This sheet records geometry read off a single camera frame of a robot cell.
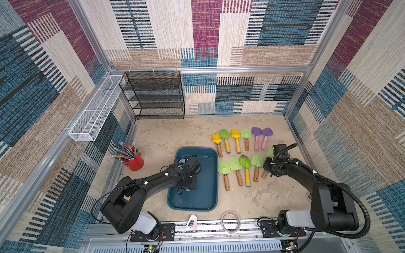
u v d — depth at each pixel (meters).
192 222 0.76
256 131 1.08
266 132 1.08
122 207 0.43
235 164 0.94
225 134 1.08
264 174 0.89
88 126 0.71
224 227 0.74
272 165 0.70
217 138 1.05
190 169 0.69
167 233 0.73
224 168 0.93
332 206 0.43
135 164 0.92
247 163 0.94
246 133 1.09
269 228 0.73
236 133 1.08
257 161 0.95
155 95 1.10
